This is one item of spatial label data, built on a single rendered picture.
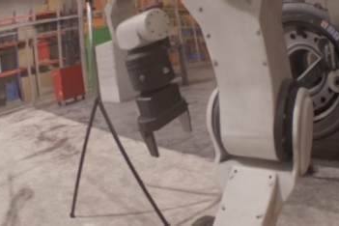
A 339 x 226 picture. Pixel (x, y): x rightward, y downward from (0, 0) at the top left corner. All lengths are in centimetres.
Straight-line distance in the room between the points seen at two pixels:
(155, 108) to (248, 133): 20
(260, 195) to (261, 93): 18
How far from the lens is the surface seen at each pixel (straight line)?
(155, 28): 47
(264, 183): 44
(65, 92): 592
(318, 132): 133
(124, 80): 474
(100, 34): 822
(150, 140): 53
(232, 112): 40
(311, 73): 125
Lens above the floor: 73
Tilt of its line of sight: 13 degrees down
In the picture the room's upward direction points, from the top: 8 degrees counter-clockwise
